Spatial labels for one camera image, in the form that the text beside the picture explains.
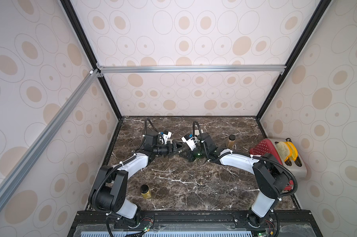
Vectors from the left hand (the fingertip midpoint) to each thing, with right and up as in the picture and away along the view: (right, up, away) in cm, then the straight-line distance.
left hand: (184, 148), depth 80 cm
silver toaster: (+59, -11, -6) cm, 60 cm away
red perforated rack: (+47, +1, +4) cm, 47 cm away
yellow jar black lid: (-20, -21, -6) cm, 30 cm away
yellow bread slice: (+56, -2, -5) cm, 56 cm away
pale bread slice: (+53, 0, -2) cm, 53 cm away
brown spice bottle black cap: (+31, +5, +15) cm, 35 cm away
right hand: (-3, -6, +3) cm, 7 cm away
